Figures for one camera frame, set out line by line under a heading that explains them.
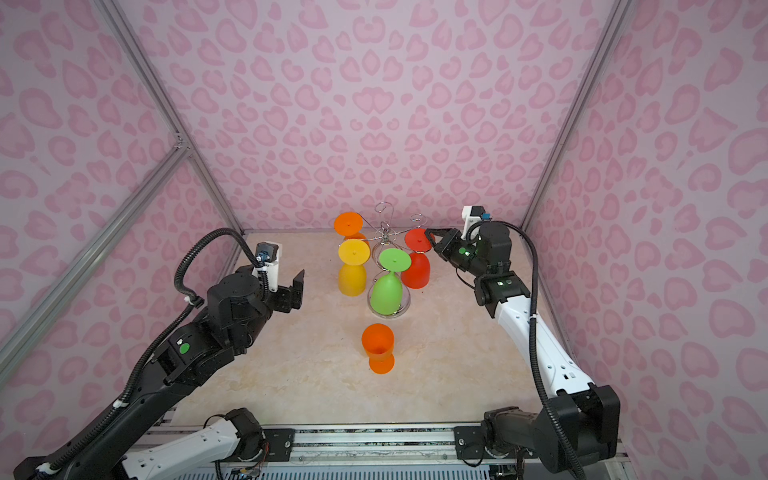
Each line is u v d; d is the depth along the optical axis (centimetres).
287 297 57
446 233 68
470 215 68
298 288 59
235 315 45
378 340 78
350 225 77
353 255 70
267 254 53
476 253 61
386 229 73
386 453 72
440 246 65
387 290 74
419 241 72
